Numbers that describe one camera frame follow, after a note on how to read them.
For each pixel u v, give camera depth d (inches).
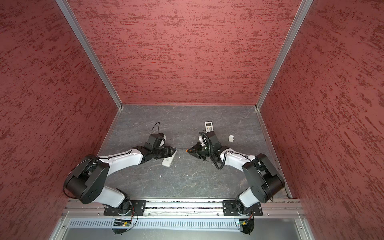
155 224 30.5
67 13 28.6
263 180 18.9
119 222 28.6
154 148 28.2
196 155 30.7
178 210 29.2
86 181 17.2
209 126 42.0
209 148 27.4
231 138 40.2
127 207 26.5
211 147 27.4
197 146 31.2
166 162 35.2
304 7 28.0
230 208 29.1
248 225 28.2
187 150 33.5
